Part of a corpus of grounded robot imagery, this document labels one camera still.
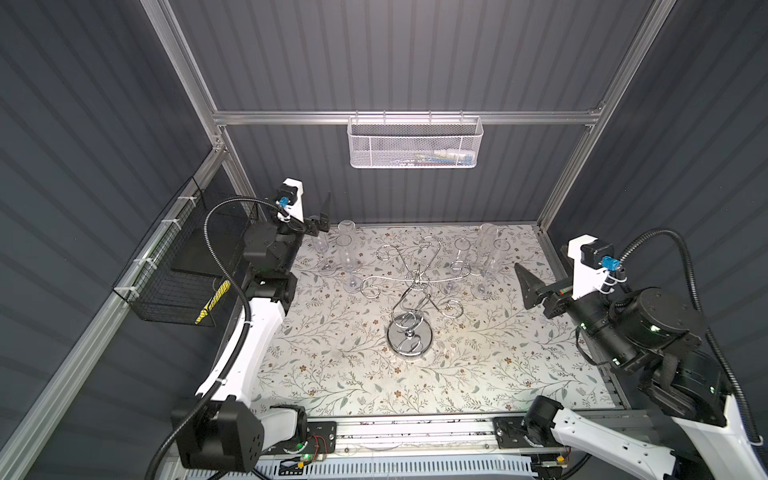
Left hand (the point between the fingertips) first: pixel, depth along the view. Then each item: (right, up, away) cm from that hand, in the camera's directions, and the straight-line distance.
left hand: (305, 188), depth 66 cm
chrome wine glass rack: (+25, -39, +23) cm, 51 cm away
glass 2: (+45, -20, +41) cm, 64 cm away
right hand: (+47, -16, -14) cm, 51 cm away
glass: (-4, -11, +32) cm, 35 cm away
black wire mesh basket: (-32, -20, +5) cm, 39 cm away
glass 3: (+51, -27, +35) cm, 68 cm away
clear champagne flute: (+5, -6, +28) cm, 29 cm away
